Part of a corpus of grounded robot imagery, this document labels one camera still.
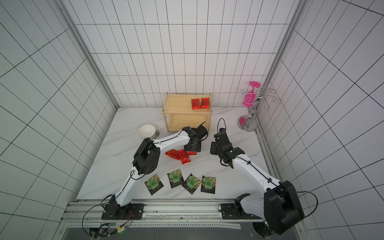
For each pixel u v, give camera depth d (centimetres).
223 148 64
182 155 90
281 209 40
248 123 109
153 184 81
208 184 81
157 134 101
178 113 90
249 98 86
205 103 90
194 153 92
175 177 83
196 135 73
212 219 72
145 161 57
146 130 101
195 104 92
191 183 81
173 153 92
